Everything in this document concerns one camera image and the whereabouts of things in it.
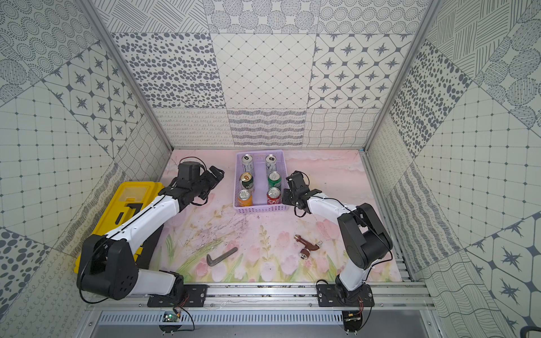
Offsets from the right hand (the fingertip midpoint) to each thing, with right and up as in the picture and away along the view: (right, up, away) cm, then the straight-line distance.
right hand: (289, 198), depth 95 cm
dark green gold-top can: (-19, +8, -1) cm, 21 cm away
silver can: (-19, +16, +3) cm, 25 cm away
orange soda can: (-19, 0, -6) cm, 20 cm away
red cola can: (-7, +2, -6) cm, 9 cm away
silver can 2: (-9, +16, +3) cm, 18 cm away
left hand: (-31, +11, -8) cm, 34 cm away
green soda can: (-7, +8, 0) cm, 11 cm away
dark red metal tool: (+6, -20, -13) cm, 24 cm away
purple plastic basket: (-14, +7, +10) cm, 19 cm away
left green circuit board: (-43, -38, -23) cm, 61 cm away
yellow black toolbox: (-61, +2, -15) cm, 63 cm away
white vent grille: (-23, -37, -25) cm, 50 cm away
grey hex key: (-32, -24, -13) cm, 42 cm away
